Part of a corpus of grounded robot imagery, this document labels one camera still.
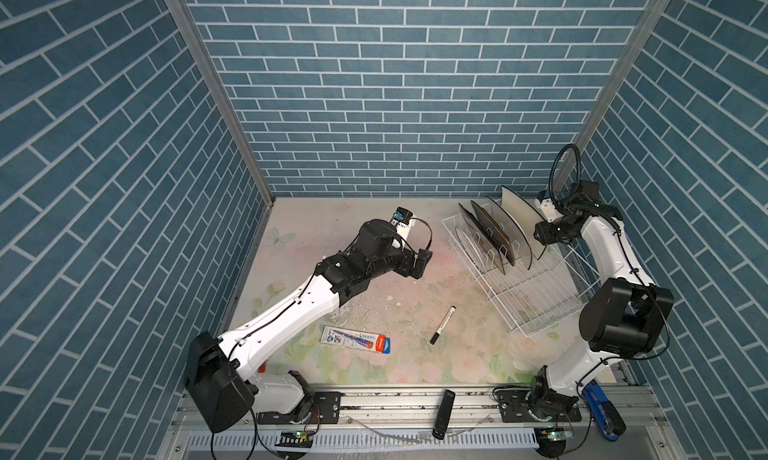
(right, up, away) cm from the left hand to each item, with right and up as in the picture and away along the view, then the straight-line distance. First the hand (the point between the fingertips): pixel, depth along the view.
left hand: (418, 248), depth 74 cm
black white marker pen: (+9, -23, +13) cm, 28 cm away
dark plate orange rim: (+23, +4, +11) cm, 26 cm away
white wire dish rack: (+38, -15, +20) cm, 45 cm away
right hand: (+40, +5, +15) cm, 42 cm away
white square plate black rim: (+34, +8, +16) cm, 38 cm away
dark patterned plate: (+19, +3, +10) cm, 22 cm away
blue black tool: (+45, -40, -3) cm, 60 cm away
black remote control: (+6, -41, -1) cm, 42 cm away
